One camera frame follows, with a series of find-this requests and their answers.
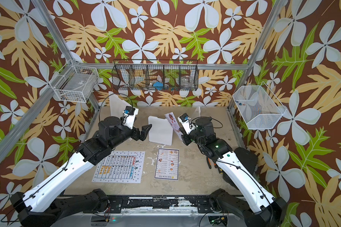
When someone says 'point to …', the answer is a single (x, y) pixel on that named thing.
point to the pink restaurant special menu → (176, 128)
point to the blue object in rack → (158, 85)
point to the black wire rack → (156, 75)
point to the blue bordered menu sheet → (167, 167)
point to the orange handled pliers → (209, 164)
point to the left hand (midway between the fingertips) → (144, 120)
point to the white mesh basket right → (259, 107)
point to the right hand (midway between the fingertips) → (180, 127)
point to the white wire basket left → (75, 83)
